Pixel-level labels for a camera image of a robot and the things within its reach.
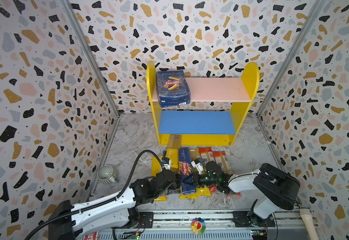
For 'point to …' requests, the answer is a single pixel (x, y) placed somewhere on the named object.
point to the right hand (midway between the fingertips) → (181, 181)
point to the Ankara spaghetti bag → (169, 191)
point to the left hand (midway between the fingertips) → (178, 175)
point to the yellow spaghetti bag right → (200, 191)
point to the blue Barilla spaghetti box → (185, 171)
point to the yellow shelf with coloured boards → (217, 106)
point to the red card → (92, 236)
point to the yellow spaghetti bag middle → (192, 196)
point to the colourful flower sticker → (198, 226)
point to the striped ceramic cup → (107, 175)
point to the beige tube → (307, 218)
